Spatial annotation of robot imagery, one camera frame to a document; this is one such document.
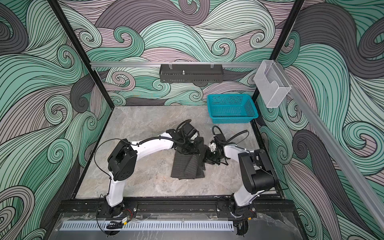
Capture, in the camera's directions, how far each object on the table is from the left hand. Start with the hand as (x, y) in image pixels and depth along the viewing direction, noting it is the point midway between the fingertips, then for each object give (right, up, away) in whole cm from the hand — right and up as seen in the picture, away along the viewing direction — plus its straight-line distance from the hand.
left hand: (201, 152), depth 85 cm
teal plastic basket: (+26, +28, +33) cm, 50 cm away
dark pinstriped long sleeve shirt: (-7, -6, -6) cm, 11 cm away
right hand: (+2, -6, +6) cm, 9 cm away
